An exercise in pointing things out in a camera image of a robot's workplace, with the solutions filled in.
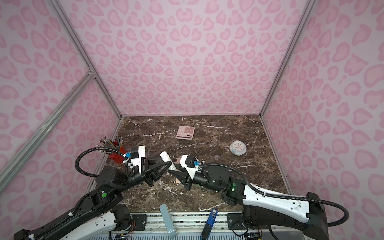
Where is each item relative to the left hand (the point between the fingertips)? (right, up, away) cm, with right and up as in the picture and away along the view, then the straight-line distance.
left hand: (170, 161), depth 54 cm
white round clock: (+36, -1, +44) cm, 57 cm away
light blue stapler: (-2, -34, +13) cm, 37 cm away
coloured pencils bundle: (-42, +4, +29) cm, 51 cm away
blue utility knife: (+14, -34, +12) cm, 38 cm away
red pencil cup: (-39, -6, +37) cm, 54 cm away
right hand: (0, -3, +4) cm, 5 cm away
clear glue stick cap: (+22, -7, +43) cm, 48 cm away
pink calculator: (+1, +9, +53) cm, 54 cm away
